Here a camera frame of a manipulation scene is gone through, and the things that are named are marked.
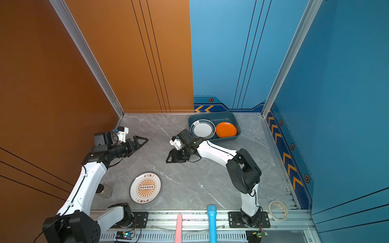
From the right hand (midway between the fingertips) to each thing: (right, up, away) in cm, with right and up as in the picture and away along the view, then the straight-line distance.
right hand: (168, 161), depth 81 cm
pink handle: (+7, -31, -12) cm, 34 cm away
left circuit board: (-19, -32, -10) cm, 39 cm away
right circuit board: (+43, -32, -11) cm, 55 cm away
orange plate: (+35, +17, +25) cm, 46 cm away
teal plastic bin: (+30, +26, +35) cm, 53 cm away
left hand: (-12, +11, -3) cm, 17 cm away
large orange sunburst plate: (-13, -15, +1) cm, 20 cm away
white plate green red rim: (+19, +18, +25) cm, 36 cm away
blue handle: (+23, -23, -8) cm, 34 cm away
